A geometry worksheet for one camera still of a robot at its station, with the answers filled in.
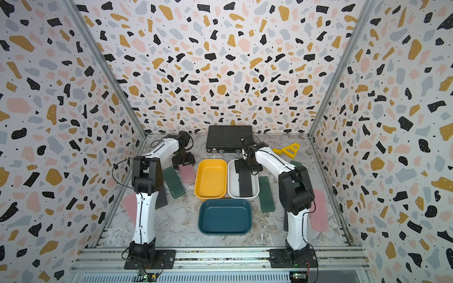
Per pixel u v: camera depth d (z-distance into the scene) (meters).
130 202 0.91
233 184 0.96
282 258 0.74
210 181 0.97
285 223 0.87
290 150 1.13
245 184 0.95
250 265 0.73
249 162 0.81
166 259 0.73
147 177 0.63
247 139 0.78
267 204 0.90
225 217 0.85
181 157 0.88
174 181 0.97
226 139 1.20
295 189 0.53
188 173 1.00
